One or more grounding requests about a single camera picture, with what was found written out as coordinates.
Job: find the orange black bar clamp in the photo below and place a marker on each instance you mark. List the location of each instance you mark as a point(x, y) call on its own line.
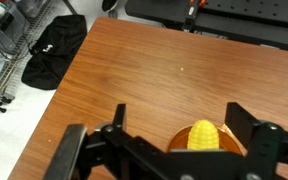
point(191, 15)

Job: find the black fabric bag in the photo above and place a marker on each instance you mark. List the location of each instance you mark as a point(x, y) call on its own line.
point(54, 53)

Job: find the orange transparent bowl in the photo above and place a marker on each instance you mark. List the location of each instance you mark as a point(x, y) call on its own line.
point(229, 141)

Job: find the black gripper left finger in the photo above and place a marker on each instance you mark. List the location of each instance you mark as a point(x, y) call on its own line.
point(124, 150)

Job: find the black perforated breadboard table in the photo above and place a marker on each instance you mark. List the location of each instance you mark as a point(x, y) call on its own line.
point(250, 23)

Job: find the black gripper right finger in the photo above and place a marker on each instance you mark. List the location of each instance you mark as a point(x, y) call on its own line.
point(265, 150)

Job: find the yellow corn plush toy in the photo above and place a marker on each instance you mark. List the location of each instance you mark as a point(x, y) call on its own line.
point(203, 135)

